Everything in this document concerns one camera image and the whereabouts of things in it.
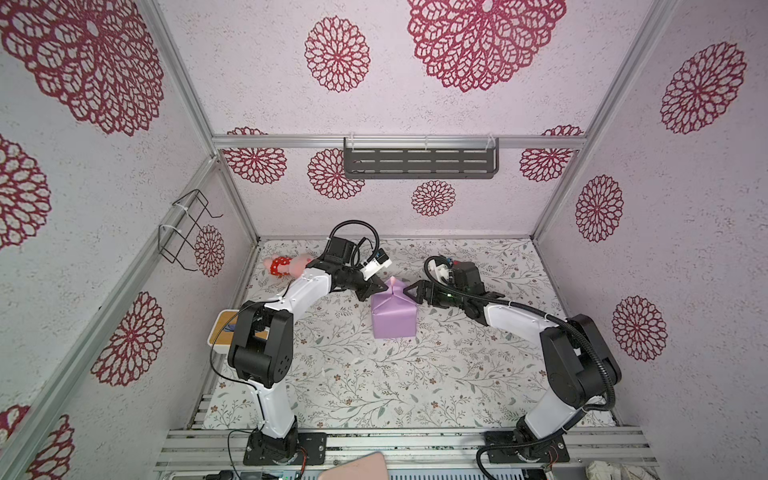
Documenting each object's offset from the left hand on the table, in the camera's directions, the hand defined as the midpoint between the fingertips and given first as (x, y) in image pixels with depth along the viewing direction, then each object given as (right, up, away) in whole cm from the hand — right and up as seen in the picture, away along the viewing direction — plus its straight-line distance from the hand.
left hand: (381, 290), depth 90 cm
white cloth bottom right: (+50, -40, -22) cm, 68 cm away
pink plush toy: (-33, +7, +13) cm, 36 cm away
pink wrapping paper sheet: (+4, -6, -5) cm, 9 cm away
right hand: (+9, 0, -1) cm, 10 cm away
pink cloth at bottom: (-2, -40, -20) cm, 45 cm away
